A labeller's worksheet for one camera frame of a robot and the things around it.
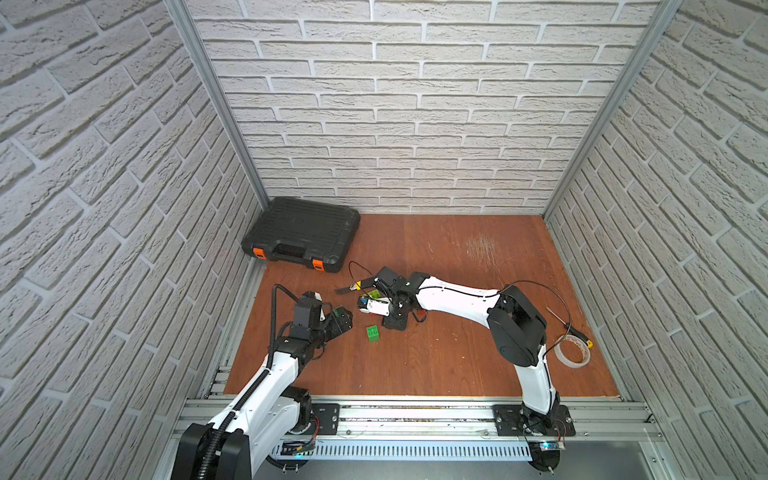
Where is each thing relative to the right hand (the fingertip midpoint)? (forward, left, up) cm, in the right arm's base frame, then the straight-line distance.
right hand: (395, 313), depth 90 cm
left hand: (-1, +15, +4) cm, 16 cm away
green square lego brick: (-7, +7, +1) cm, 10 cm away
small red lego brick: (-12, -6, +24) cm, 27 cm away
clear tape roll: (-17, -47, -2) cm, 50 cm away
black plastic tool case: (+31, +32, +6) cm, 45 cm away
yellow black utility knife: (+11, +12, 0) cm, 16 cm away
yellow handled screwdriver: (-10, -54, -2) cm, 55 cm away
